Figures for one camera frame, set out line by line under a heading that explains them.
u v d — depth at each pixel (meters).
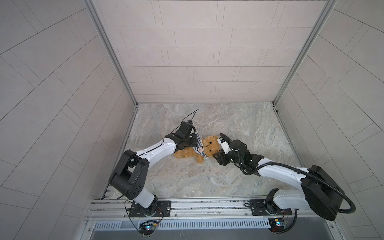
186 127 0.68
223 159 0.72
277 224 0.68
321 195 0.41
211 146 0.83
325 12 0.73
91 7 0.71
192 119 0.79
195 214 0.71
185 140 0.72
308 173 0.45
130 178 0.43
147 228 0.65
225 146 0.73
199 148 0.83
